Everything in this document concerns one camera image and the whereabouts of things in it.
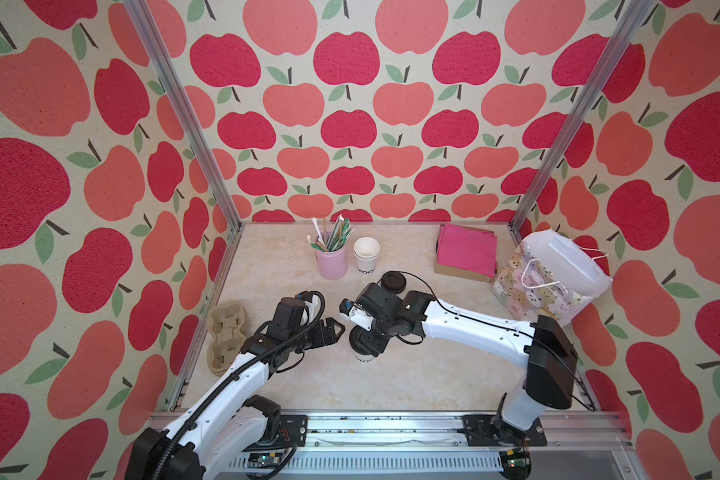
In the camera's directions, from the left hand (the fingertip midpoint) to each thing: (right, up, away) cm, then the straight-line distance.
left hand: (339, 333), depth 81 cm
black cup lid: (+6, +1, -12) cm, 13 cm away
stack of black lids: (+17, +12, +21) cm, 29 cm away
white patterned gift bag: (+54, +16, -6) cm, 57 cm away
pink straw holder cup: (-4, +18, +20) cm, 27 cm away
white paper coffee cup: (+7, -8, +3) cm, 11 cm away
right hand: (+9, 0, 0) cm, 9 cm away
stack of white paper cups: (+8, +23, +20) cm, 31 cm away
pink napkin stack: (+47, +23, +30) cm, 60 cm away
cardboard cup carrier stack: (-35, +1, +8) cm, 36 cm away
